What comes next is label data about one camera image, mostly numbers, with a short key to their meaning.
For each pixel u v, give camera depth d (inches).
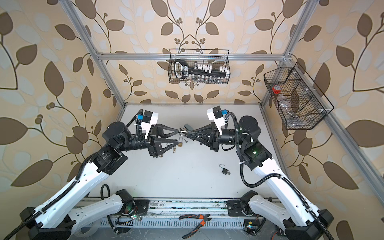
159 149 19.4
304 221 14.5
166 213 29.0
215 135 19.5
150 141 18.9
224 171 34.1
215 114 18.2
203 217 27.9
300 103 28.8
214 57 35.8
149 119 18.2
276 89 34.1
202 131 20.6
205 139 20.8
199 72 33.0
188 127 41.1
